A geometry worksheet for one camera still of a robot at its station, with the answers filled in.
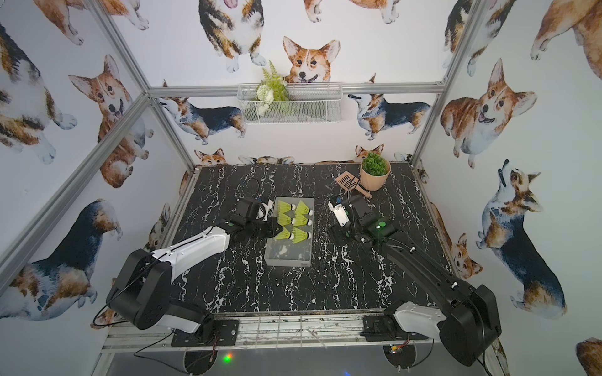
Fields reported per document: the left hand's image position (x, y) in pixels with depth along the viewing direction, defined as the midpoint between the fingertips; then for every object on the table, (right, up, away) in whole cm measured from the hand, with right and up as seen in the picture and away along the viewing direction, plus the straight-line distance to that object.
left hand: (287, 225), depth 87 cm
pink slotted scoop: (+27, +17, +28) cm, 42 cm away
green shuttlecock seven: (+5, 0, +10) cm, 11 cm away
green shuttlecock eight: (+4, -5, +5) cm, 9 cm away
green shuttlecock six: (-2, 0, +10) cm, 10 cm away
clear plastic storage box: (-2, -11, +4) cm, 12 cm away
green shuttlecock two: (-3, +5, +13) cm, 14 cm away
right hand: (+17, +1, -8) cm, 19 cm away
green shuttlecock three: (-1, -4, +2) cm, 5 cm away
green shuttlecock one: (+5, +4, +13) cm, 14 cm away
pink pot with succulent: (+36, +21, +15) cm, 44 cm away
